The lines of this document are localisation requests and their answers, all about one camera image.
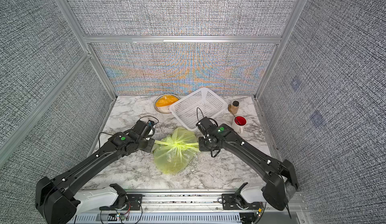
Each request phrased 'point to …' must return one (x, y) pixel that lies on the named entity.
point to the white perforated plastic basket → (192, 107)
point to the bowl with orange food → (163, 102)
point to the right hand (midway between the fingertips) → (203, 143)
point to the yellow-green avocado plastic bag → (173, 153)
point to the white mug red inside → (243, 121)
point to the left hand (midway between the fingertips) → (152, 141)
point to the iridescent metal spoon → (229, 109)
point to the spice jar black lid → (234, 107)
